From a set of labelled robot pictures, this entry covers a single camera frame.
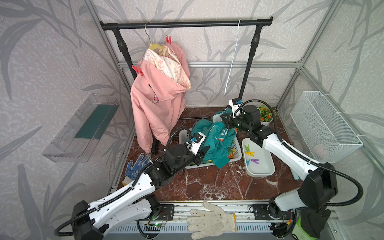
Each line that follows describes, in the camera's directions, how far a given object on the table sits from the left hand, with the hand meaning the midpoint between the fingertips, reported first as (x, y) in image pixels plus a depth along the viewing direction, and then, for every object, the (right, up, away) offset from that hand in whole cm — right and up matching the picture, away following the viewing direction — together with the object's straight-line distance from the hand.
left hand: (206, 145), depth 69 cm
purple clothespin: (+31, -13, +23) cm, 40 cm away
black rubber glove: (+52, -37, +2) cm, 64 cm away
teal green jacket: (+6, +4, +5) cm, 8 cm away
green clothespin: (+28, -7, +28) cm, 40 cm away
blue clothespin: (+26, -14, +22) cm, 37 cm away
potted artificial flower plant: (+40, +15, +28) cm, 51 cm away
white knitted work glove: (0, -38, +1) cm, 38 cm away
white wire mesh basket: (+51, +5, -6) cm, 52 cm away
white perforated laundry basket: (+17, -6, +19) cm, 26 cm away
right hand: (+8, +15, +10) cm, 20 cm away
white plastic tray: (+33, -14, +23) cm, 42 cm away
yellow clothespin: (+28, -10, +25) cm, 39 cm away
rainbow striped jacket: (+14, -7, +17) cm, 24 cm away
